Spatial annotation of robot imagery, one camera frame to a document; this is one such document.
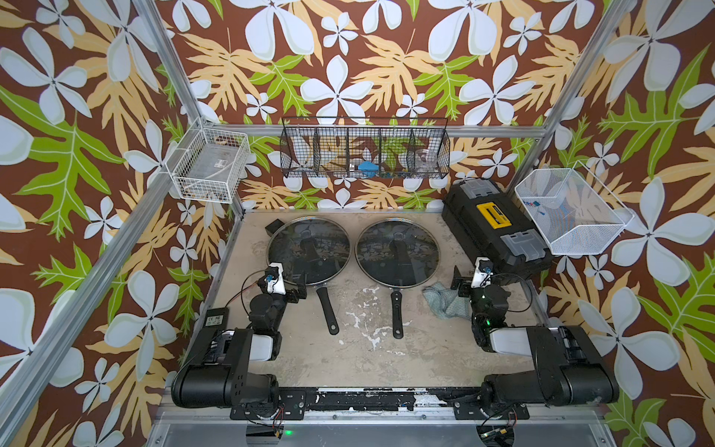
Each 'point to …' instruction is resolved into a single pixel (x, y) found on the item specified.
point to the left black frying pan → (328, 316)
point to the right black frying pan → (397, 300)
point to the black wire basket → (364, 147)
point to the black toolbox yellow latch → (492, 223)
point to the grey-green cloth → (447, 302)
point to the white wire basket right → (572, 212)
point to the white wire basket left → (209, 165)
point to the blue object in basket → (369, 168)
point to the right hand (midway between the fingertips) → (470, 267)
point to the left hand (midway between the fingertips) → (289, 267)
